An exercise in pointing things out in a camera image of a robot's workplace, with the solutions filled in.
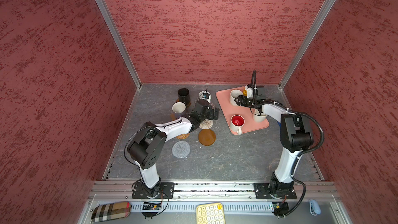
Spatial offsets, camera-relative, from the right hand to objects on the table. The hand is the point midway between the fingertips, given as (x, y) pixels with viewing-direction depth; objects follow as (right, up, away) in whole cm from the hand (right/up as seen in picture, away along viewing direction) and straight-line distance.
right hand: (237, 102), depth 100 cm
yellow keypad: (-20, -49, -34) cm, 62 cm away
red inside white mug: (-1, -12, -4) cm, 12 cm away
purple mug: (-39, -4, 0) cm, 40 cm away
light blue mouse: (+27, -47, -33) cm, 64 cm away
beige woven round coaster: (-21, -14, -3) cm, 26 cm away
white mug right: (+13, -10, -5) cm, 17 cm away
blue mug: (-22, +4, -21) cm, 31 cm away
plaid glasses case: (-64, -47, -34) cm, 87 cm away
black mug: (-37, +4, +3) cm, 37 cm away
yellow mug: (+2, +6, -9) cm, 11 cm away
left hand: (-18, -5, -9) cm, 20 cm away
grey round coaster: (-36, -27, -13) cm, 47 cm away
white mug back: (-2, +5, +4) cm, 7 cm away
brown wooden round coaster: (-21, -21, -8) cm, 31 cm away
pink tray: (-5, -6, +4) cm, 9 cm away
